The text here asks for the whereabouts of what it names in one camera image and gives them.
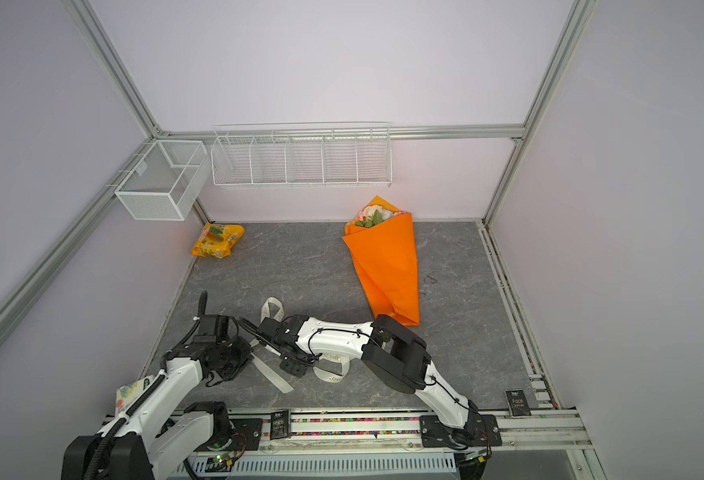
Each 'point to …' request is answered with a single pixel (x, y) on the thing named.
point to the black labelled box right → (518, 403)
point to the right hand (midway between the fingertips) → (302, 362)
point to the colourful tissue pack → (126, 392)
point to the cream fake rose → (376, 214)
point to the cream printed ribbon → (321, 373)
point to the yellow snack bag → (216, 240)
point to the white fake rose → (365, 224)
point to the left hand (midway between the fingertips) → (256, 357)
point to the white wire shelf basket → (302, 155)
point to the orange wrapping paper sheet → (384, 254)
